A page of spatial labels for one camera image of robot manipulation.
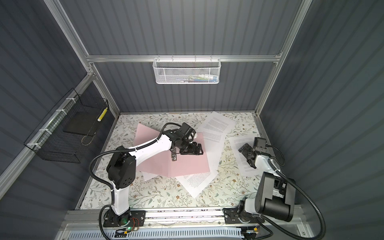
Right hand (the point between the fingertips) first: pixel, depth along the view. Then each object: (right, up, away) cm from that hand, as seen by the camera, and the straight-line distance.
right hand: (249, 154), depth 91 cm
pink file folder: (-53, -7, -1) cm, 53 cm away
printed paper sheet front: (-32, -15, -6) cm, 37 cm away
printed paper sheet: (-16, +19, +25) cm, 35 cm away
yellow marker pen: (-84, +24, -10) cm, 88 cm away
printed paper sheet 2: (-20, +6, +11) cm, 23 cm away
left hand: (-31, +2, -4) cm, 32 cm away
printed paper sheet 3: (-3, -8, 0) cm, 9 cm away
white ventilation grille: (-19, -35, -20) cm, 45 cm away
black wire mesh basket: (-97, +20, -13) cm, 100 cm away
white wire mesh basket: (-41, +64, +33) cm, 82 cm away
